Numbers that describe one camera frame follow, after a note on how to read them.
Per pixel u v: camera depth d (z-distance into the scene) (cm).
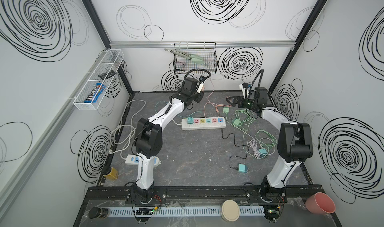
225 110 107
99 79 79
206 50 94
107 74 75
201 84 80
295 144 50
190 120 95
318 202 63
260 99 74
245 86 85
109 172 73
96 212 61
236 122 100
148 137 53
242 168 81
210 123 99
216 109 108
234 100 83
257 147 89
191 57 92
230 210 64
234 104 84
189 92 71
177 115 64
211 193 75
